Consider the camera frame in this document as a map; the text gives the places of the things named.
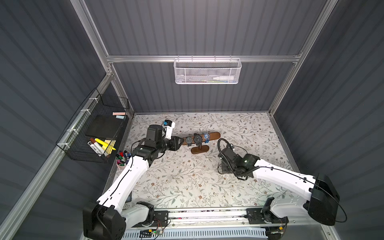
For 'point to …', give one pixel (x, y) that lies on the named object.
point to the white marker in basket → (94, 147)
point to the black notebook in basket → (105, 126)
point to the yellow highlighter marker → (104, 144)
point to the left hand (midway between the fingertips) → (182, 141)
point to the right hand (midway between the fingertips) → (225, 166)
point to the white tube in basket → (224, 78)
